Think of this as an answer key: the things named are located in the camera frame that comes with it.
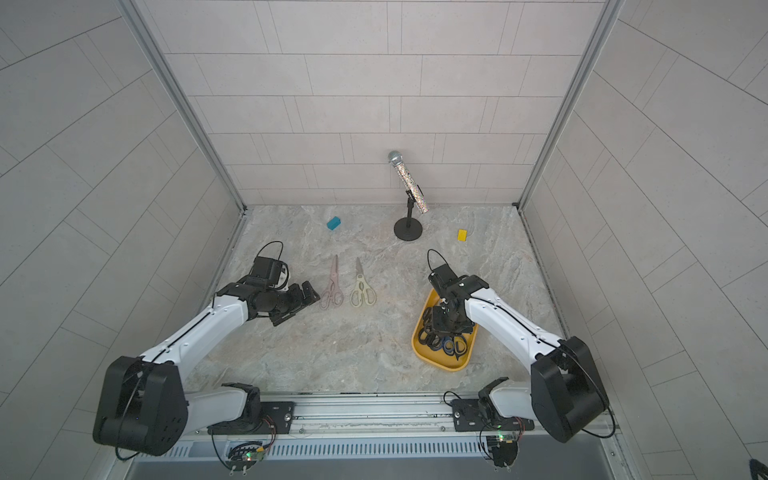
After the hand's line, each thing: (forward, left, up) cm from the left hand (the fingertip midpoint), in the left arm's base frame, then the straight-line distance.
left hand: (315, 299), depth 86 cm
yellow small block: (+28, -48, -4) cm, 55 cm away
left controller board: (-36, +10, -4) cm, 37 cm away
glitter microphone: (+36, -23, +24) cm, 49 cm away
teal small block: (+34, 0, -5) cm, 34 cm away
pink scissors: (+5, -4, -5) cm, 8 cm away
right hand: (-8, -36, -1) cm, 37 cm away
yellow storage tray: (-16, -36, -3) cm, 40 cm away
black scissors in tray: (-12, -41, -4) cm, 43 cm away
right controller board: (-34, -49, -5) cm, 60 cm away
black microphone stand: (+31, -28, -4) cm, 42 cm away
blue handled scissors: (-13, -38, -3) cm, 40 cm away
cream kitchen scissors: (+5, -13, -5) cm, 15 cm away
